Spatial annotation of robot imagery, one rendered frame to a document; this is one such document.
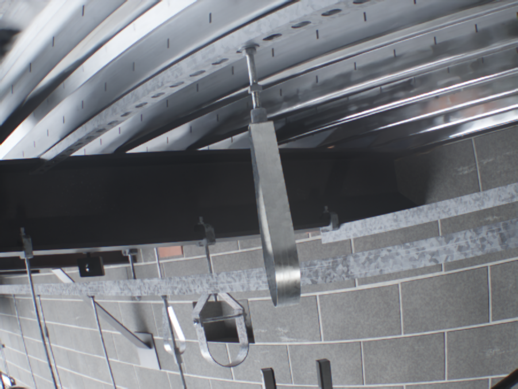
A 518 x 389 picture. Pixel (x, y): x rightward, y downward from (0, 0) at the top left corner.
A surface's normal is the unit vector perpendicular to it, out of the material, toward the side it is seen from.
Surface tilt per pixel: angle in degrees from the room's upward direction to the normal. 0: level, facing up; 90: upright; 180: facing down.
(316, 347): 90
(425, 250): 90
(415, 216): 90
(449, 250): 90
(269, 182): 74
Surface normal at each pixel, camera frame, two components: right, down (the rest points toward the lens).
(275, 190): 0.05, -0.39
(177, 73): -0.76, 0.04
